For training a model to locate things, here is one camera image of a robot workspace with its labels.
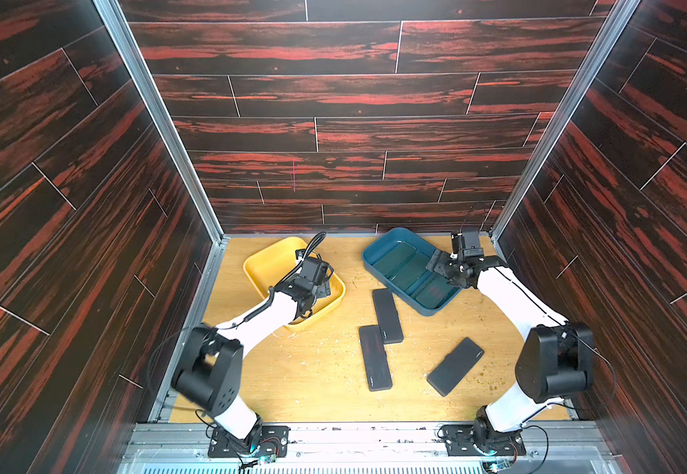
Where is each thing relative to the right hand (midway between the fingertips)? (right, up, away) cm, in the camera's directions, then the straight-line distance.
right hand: (446, 265), depth 92 cm
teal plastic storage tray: (-21, +5, +20) cm, 29 cm away
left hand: (-41, -5, 0) cm, 42 cm away
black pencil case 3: (-1, -31, -6) cm, 32 cm away
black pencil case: (-18, -17, +4) cm, 25 cm away
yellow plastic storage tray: (-60, -1, +16) cm, 62 cm away
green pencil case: (-2, -9, +7) cm, 11 cm away
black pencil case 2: (-23, -29, -6) cm, 37 cm away
